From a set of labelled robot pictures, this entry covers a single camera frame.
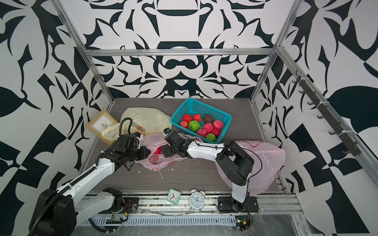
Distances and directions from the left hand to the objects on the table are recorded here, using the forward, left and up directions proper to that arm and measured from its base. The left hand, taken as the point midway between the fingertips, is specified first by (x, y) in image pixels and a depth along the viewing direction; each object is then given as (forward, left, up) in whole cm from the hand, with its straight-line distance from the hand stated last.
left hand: (148, 149), depth 86 cm
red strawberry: (+23, -23, -1) cm, 32 cm away
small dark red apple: (+12, -41, -3) cm, 43 cm away
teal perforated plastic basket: (+23, -33, -5) cm, 40 cm away
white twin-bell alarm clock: (-26, -26, -3) cm, 37 cm away
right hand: (+3, -10, -1) cm, 11 cm away
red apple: (+14, -36, -1) cm, 39 cm away
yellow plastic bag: (+17, +4, +5) cm, 18 cm away
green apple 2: (+8, -37, -2) cm, 38 cm away
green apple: (+17, -27, -2) cm, 32 cm away
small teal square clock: (-24, -15, -6) cm, 28 cm away
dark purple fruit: (+22, -37, -1) cm, 43 cm away
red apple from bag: (0, -5, -1) cm, 5 cm away
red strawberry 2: (+23, -30, -1) cm, 38 cm away
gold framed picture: (+16, +30, +5) cm, 35 cm away
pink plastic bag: (-5, -3, -5) cm, 8 cm away
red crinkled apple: (+17, -43, -2) cm, 47 cm away
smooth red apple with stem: (+18, -21, -1) cm, 28 cm away
